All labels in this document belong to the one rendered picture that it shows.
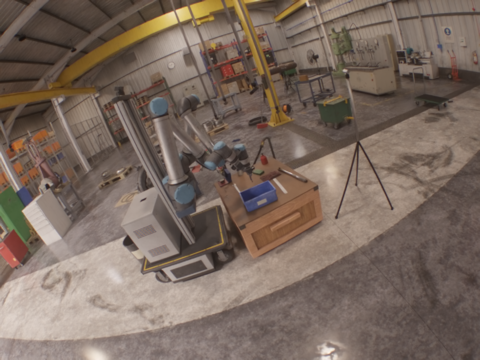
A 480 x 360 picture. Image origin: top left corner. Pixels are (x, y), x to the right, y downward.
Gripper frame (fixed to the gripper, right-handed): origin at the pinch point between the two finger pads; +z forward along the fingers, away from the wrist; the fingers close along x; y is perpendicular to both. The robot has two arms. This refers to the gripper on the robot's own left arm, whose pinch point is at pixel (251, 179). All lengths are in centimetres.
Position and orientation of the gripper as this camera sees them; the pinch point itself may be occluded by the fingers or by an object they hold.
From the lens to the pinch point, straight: 197.0
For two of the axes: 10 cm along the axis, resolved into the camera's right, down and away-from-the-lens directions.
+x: -2.2, -3.9, 8.9
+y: 9.2, -3.9, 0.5
